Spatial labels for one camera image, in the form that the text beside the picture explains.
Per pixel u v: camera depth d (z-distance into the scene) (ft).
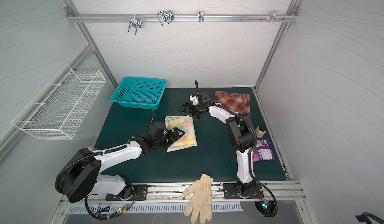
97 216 2.21
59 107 2.25
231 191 2.40
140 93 3.42
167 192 2.46
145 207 2.31
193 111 2.78
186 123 3.14
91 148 2.56
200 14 2.36
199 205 2.31
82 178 1.36
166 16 2.51
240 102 3.53
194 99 2.97
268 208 2.37
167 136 2.41
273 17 2.51
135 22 2.63
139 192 2.41
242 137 1.74
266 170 2.73
